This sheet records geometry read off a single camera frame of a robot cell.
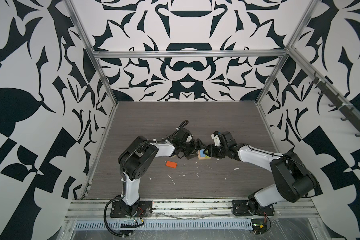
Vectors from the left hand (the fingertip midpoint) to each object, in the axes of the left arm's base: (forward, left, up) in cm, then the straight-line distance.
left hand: (206, 148), depth 88 cm
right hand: (0, -1, -2) cm, 2 cm away
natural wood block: (-4, +2, -5) cm, 6 cm away
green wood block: (-6, 0, +2) cm, 6 cm away
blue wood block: (-2, +2, -4) cm, 5 cm away
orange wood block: (-6, +21, -6) cm, 23 cm away
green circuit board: (-37, -21, -7) cm, 43 cm away
